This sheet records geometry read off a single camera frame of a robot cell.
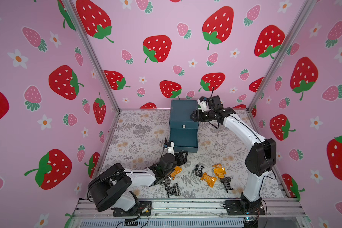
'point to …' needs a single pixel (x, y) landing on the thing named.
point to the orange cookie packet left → (176, 170)
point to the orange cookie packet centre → (210, 180)
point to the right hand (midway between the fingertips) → (197, 115)
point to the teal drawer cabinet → (183, 129)
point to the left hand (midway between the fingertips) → (186, 153)
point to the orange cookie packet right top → (219, 171)
